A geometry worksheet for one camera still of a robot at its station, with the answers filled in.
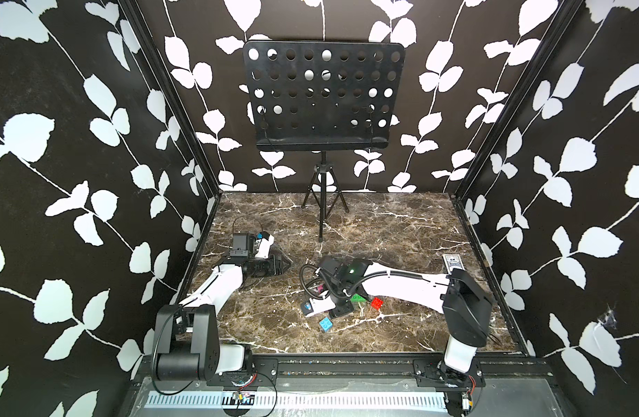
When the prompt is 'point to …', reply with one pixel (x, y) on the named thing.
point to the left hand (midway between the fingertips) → (284, 261)
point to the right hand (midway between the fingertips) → (326, 299)
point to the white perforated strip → (301, 400)
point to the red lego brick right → (377, 302)
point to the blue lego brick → (326, 324)
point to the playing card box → (453, 261)
